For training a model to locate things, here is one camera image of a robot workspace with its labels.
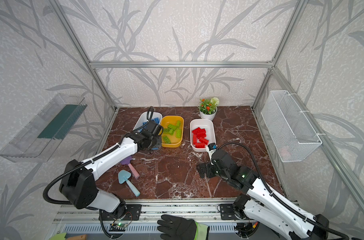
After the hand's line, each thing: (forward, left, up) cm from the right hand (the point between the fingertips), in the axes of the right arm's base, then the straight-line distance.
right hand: (204, 160), depth 75 cm
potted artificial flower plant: (+38, -5, -2) cm, 39 cm away
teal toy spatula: (-3, +45, -14) cm, 47 cm away
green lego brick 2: (+20, +23, -14) cm, 34 cm away
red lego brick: (+17, +1, -14) cm, 22 cm away
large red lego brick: (+26, +1, -13) cm, 29 cm away
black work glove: (-28, +14, -13) cm, 34 cm away
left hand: (+16, +25, -2) cm, 30 cm away
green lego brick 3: (+34, +16, -13) cm, 40 cm away
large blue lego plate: (+37, +33, -13) cm, 51 cm away
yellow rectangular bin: (+28, +20, -14) cm, 37 cm away
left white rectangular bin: (+37, +42, -11) cm, 57 cm away
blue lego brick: (+36, +42, -14) cm, 57 cm away
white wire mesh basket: (+2, -36, +19) cm, 41 cm away
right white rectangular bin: (+32, -5, -12) cm, 35 cm away
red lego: (+21, -1, -14) cm, 25 cm away
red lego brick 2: (+21, +4, -14) cm, 26 cm away
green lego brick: (+26, +16, -13) cm, 33 cm away
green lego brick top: (+32, +21, -14) cm, 41 cm away
